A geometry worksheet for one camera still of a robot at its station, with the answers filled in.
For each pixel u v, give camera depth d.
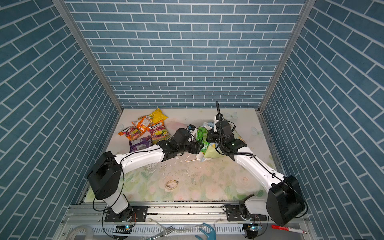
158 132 1.02
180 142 0.66
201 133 0.85
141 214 0.73
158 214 0.75
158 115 1.12
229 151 0.59
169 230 0.69
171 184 0.83
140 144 0.96
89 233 0.66
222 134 0.61
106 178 0.44
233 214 0.73
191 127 0.75
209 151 0.83
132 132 0.99
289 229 0.69
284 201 0.40
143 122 1.05
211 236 0.67
